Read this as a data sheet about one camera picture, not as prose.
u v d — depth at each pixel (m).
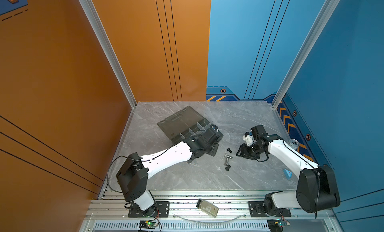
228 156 0.91
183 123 1.09
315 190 0.42
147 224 0.71
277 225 0.70
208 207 0.71
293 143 0.82
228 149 0.94
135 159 0.45
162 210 0.74
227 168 0.87
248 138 0.81
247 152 0.76
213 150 0.71
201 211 0.72
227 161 0.89
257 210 0.72
